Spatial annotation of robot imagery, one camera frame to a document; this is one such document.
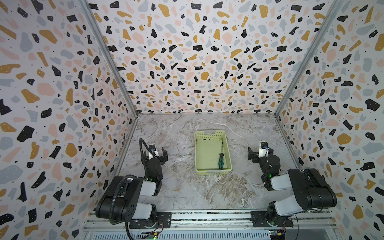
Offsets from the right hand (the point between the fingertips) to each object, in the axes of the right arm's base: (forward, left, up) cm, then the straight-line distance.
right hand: (256, 143), depth 90 cm
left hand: (-5, +61, +1) cm, 61 cm away
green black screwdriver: (-8, +21, -9) cm, 24 cm away
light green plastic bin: (+6, +29, -12) cm, 31 cm away
